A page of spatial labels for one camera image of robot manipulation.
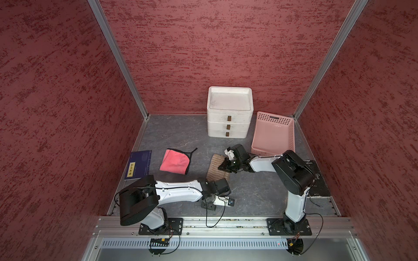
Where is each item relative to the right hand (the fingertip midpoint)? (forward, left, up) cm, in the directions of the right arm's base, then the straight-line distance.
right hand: (218, 170), depth 93 cm
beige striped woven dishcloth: (-2, +3, +1) cm, 4 cm away
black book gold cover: (-12, -54, +1) cm, 55 cm away
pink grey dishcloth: (+5, +25, +2) cm, 26 cm away
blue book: (+4, +48, +1) cm, 48 cm away
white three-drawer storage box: (+25, -7, +24) cm, 35 cm away
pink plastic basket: (+22, -36, +4) cm, 43 cm away
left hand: (-16, +5, +1) cm, 17 cm away
